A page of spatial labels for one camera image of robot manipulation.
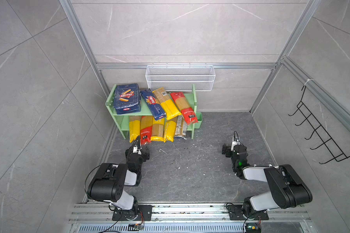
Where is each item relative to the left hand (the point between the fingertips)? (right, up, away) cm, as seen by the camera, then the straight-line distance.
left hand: (139, 145), depth 92 cm
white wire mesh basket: (+27, +46, +9) cm, 54 cm away
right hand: (+62, +1, +1) cm, 62 cm away
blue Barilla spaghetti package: (+12, +23, -12) cm, 29 cm away
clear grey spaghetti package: (+27, +11, -2) cm, 29 cm away
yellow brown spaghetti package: (+20, +22, -10) cm, 32 cm away
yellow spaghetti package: (-3, +12, 0) cm, 12 cm away
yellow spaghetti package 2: (+20, +9, -4) cm, 23 cm away
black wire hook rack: (+92, +3, -31) cm, 97 cm away
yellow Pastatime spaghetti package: (+12, +10, -2) cm, 16 cm away
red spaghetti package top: (+30, +20, -14) cm, 39 cm away
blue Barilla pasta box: (-4, +29, -10) cm, 31 cm away
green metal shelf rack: (-14, +17, +6) cm, 22 cm away
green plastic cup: (+42, +18, +19) cm, 49 cm away
